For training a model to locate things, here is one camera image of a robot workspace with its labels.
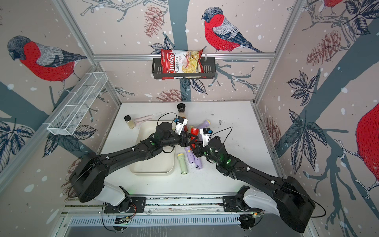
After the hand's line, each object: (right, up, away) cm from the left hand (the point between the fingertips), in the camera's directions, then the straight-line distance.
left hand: (197, 135), depth 77 cm
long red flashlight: (-2, +2, -1) cm, 3 cm away
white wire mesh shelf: (-64, +10, -4) cm, 65 cm away
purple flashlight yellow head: (+7, +4, +27) cm, 29 cm away
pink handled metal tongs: (-38, +9, +34) cm, 52 cm away
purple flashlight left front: (-4, -14, +11) cm, 18 cm away
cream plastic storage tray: (-20, -19, +9) cm, 29 cm away
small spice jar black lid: (-46, +5, +24) cm, 53 cm away
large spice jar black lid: (-11, +16, +26) cm, 32 cm away
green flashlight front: (-9, -18, +8) cm, 22 cm away
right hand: (-4, -4, +2) cm, 6 cm away
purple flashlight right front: (+1, -17, +9) cm, 20 cm away
